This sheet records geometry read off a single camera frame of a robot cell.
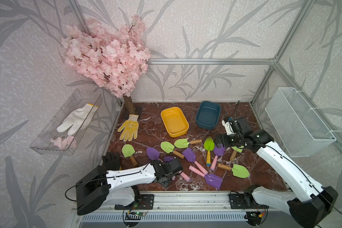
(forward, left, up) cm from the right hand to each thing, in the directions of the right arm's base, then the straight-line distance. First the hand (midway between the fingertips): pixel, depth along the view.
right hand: (220, 138), depth 77 cm
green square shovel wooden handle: (0, -13, -18) cm, 22 cm away
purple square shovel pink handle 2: (0, -2, -18) cm, 18 cm away
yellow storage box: (+26, +26, -19) cm, 41 cm away
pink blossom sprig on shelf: (-10, +71, +15) cm, 73 cm away
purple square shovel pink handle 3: (-17, +2, -17) cm, 24 cm away
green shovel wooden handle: (+4, +30, -18) cm, 35 cm away
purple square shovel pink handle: (-2, +15, -18) cm, 23 cm away
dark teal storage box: (+34, -1, -21) cm, 40 cm away
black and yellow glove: (-6, +64, -17) cm, 67 cm away
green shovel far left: (+3, +57, -19) cm, 60 cm away
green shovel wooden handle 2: (+8, +20, -19) cm, 29 cm away
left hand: (-15, +25, -17) cm, 34 cm away
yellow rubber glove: (+21, +59, -18) cm, 66 cm away
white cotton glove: (+3, +70, +15) cm, 72 cm away
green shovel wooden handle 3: (-11, -12, -19) cm, 25 cm away
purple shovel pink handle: (0, +40, -18) cm, 44 cm away
